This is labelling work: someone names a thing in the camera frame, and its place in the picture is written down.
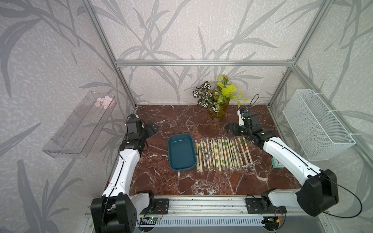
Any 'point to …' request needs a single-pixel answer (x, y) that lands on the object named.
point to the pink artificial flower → (105, 102)
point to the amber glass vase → (222, 108)
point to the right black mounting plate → (256, 205)
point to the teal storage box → (181, 151)
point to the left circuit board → (154, 219)
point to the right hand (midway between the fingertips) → (233, 125)
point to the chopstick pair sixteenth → (197, 156)
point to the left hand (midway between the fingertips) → (149, 126)
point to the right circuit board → (271, 223)
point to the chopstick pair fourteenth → (205, 152)
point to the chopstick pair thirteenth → (208, 153)
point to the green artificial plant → (219, 97)
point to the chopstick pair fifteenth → (200, 154)
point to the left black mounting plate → (161, 207)
